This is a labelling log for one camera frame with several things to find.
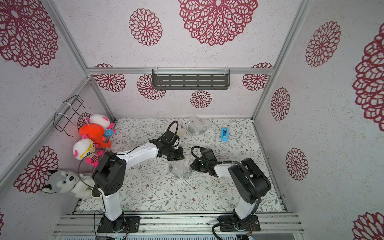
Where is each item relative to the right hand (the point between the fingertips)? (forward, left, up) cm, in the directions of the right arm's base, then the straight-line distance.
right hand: (190, 164), depth 93 cm
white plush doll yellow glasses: (-2, +55, +19) cm, 58 cm away
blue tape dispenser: (+25, -25, -1) cm, 35 cm away
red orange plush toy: (+12, +58, +16) cm, 61 cm away
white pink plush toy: (+20, +56, +19) cm, 62 cm away
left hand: (+1, +3, +5) cm, 6 cm away
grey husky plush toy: (-20, +58, +19) cm, 64 cm away
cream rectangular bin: (-20, +50, +5) cm, 54 cm away
